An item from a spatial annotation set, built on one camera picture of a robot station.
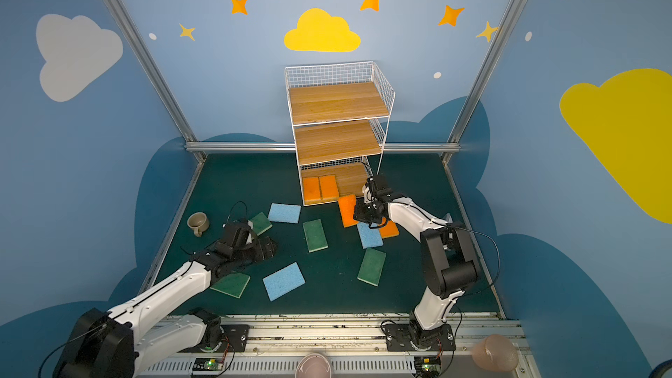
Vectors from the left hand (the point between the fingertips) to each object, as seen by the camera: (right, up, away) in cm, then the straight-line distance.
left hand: (269, 245), depth 87 cm
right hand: (+31, +11, +8) cm, 34 cm away
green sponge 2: (+35, -8, +1) cm, 36 cm away
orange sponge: (+20, +19, +22) cm, 35 cm away
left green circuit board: (-13, -29, -16) cm, 35 cm away
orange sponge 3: (+27, +12, +9) cm, 31 cm away
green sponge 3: (-11, -12, -4) cm, 17 cm away
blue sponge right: (+35, +1, +8) cm, 36 cm away
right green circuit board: (+48, -30, -15) cm, 59 cm away
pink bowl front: (+17, -29, -17) cm, 37 cm away
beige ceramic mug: (-29, +6, +10) cm, 32 cm away
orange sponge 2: (+12, +18, +19) cm, 29 cm away
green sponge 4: (-6, +6, +11) cm, 14 cm away
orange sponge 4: (+43, +3, +9) cm, 44 cm away
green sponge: (+15, +1, +7) cm, 17 cm away
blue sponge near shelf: (+2, +9, +15) cm, 17 cm away
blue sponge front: (+6, -11, -3) cm, 13 cm away
